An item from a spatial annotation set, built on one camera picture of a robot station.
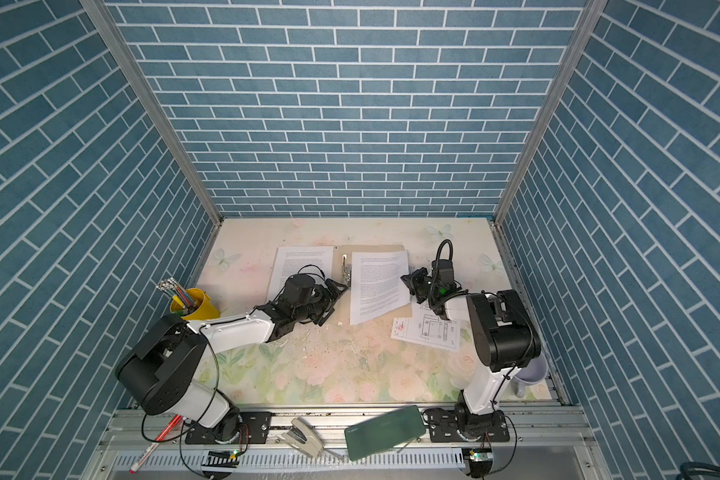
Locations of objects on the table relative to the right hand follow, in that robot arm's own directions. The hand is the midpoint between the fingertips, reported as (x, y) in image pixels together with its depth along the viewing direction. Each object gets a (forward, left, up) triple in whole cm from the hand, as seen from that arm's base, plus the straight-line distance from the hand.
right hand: (398, 271), depth 96 cm
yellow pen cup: (-19, +57, +4) cm, 60 cm away
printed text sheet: (0, +7, -7) cm, 10 cm away
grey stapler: (-47, +21, -5) cm, 51 cm away
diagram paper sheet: (-15, -9, -7) cm, 19 cm away
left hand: (-12, +15, +2) cm, 19 cm away
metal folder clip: (+3, +18, -5) cm, 19 cm away
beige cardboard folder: (+12, +18, -6) cm, 23 cm away
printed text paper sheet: (+7, +40, -7) cm, 41 cm away
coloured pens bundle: (-18, +61, +6) cm, 64 cm away
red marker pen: (-49, +56, -6) cm, 74 cm away
